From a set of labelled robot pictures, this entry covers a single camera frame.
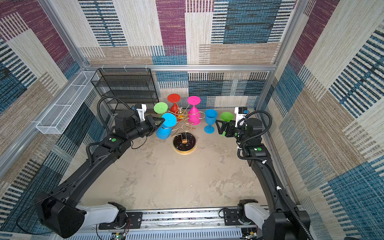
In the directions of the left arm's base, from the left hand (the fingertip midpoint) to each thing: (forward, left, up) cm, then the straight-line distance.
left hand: (166, 116), depth 70 cm
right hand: (+1, -28, -6) cm, 28 cm away
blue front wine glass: (-1, +3, -10) cm, 11 cm away
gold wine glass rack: (+7, -7, -32) cm, 34 cm away
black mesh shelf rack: (+42, +36, -15) cm, 57 cm away
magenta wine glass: (+14, -13, -15) cm, 24 cm away
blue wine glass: (+15, -24, -18) cm, 33 cm away
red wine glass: (+18, -3, -4) cm, 19 cm away
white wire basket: (-1, +51, -1) cm, 51 cm away
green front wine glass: (+18, -34, -20) cm, 44 cm away
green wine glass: (+11, +5, -5) cm, 13 cm away
